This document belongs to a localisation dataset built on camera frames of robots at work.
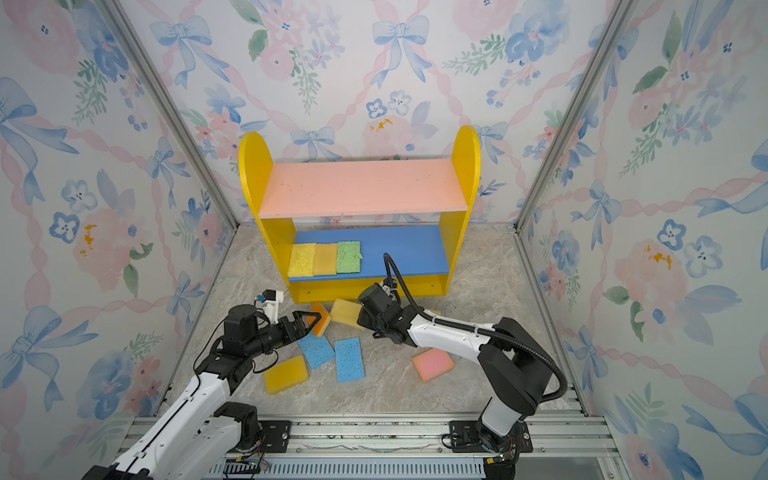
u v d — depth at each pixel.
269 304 0.74
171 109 0.86
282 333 0.71
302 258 0.90
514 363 0.45
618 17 0.69
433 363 0.86
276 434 0.74
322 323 0.84
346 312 0.88
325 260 0.90
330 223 1.25
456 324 0.52
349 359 0.86
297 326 0.70
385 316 0.65
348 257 0.90
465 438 0.73
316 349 0.87
